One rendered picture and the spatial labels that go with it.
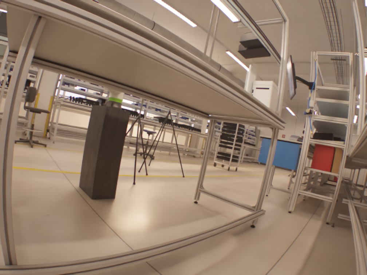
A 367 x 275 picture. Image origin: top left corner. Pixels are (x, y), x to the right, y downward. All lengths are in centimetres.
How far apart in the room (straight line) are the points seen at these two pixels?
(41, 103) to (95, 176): 371
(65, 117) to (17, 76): 730
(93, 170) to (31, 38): 138
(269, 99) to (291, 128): 1151
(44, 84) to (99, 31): 472
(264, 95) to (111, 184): 145
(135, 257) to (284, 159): 242
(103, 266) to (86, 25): 78
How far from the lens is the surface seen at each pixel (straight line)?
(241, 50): 176
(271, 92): 157
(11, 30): 107
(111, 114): 177
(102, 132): 175
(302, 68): 716
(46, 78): 533
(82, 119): 805
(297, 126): 1297
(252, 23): 145
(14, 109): 60
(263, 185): 192
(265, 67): 757
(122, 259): 85
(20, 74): 62
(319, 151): 288
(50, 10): 61
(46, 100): 530
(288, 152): 292
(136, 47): 68
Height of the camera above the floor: 68
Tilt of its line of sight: level
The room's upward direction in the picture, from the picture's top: 12 degrees clockwise
